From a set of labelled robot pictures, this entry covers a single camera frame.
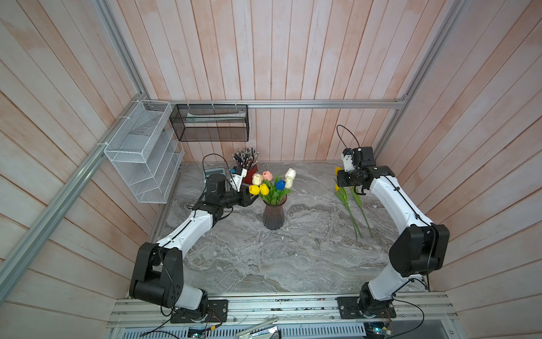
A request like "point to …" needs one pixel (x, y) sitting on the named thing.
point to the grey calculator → (211, 171)
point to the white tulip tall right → (290, 174)
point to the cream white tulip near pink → (257, 179)
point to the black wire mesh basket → (211, 122)
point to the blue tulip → (280, 185)
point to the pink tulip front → (267, 175)
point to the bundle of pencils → (245, 158)
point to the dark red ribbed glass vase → (273, 215)
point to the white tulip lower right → (288, 182)
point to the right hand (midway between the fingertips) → (340, 175)
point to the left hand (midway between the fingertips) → (258, 194)
